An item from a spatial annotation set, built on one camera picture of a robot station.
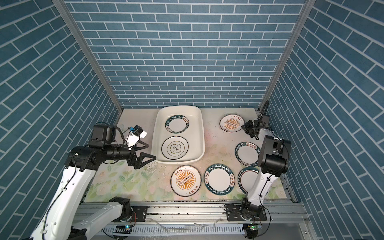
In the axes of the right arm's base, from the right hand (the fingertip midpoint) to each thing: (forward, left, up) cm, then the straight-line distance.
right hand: (241, 123), depth 100 cm
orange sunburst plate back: (+3, +6, -4) cm, 8 cm away
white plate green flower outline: (-17, +44, -8) cm, 48 cm away
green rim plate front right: (-33, -2, -10) cm, 35 cm away
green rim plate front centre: (-35, +15, -9) cm, 39 cm away
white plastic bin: (-8, +43, -8) cm, 44 cm away
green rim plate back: (+3, +47, -8) cm, 47 cm away
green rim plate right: (-17, -4, -10) cm, 20 cm away
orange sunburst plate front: (-38, +33, -9) cm, 51 cm away
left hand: (-37, +47, +21) cm, 63 cm away
